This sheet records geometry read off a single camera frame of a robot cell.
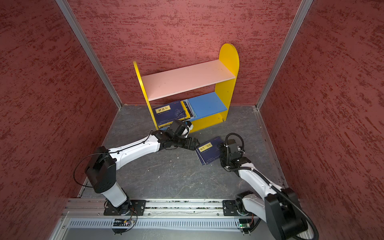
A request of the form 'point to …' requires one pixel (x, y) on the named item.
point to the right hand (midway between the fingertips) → (215, 151)
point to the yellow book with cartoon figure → (188, 113)
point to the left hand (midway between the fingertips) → (192, 145)
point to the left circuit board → (122, 222)
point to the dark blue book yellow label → (168, 113)
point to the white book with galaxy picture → (192, 110)
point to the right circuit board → (244, 223)
